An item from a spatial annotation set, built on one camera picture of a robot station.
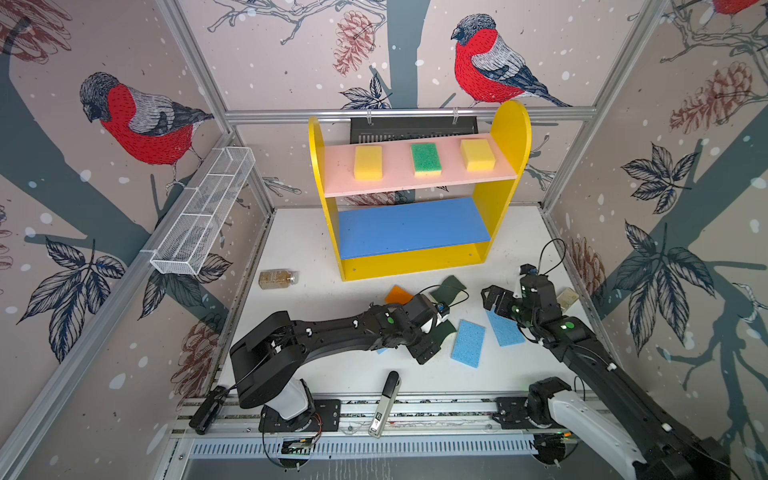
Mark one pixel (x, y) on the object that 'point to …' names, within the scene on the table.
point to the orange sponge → (398, 296)
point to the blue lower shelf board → (407, 228)
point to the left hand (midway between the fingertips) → (429, 340)
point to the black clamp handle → (209, 409)
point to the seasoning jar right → (566, 298)
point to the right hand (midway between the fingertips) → (492, 299)
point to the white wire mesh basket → (180, 250)
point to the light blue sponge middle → (468, 343)
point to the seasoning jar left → (279, 278)
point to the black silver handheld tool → (384, 409)
